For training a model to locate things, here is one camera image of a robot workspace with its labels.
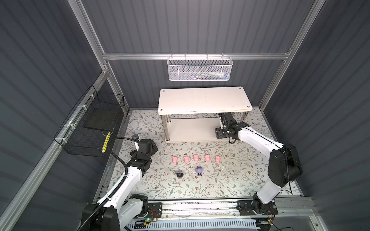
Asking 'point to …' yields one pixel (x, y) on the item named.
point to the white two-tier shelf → (191, 114)
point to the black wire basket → (86, 131)
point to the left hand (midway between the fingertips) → (145, 146)
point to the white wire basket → (199, 68)
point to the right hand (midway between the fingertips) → (223, 132)
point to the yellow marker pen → (104, 145)
